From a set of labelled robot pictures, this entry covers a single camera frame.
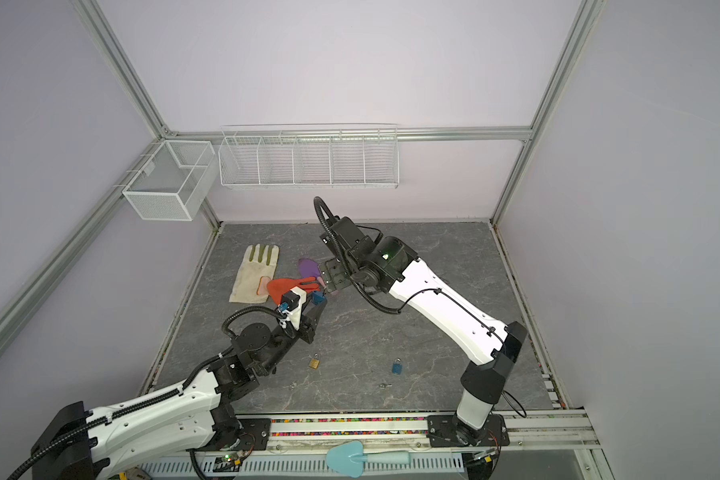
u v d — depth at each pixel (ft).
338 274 2.02
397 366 2.78
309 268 3.59
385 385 2.66
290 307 1.96
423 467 2.32
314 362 2.79
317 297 2.36
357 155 3.47
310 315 2.16
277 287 3.27
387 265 1.47
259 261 3.56
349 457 2.29
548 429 2.50
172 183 3.33
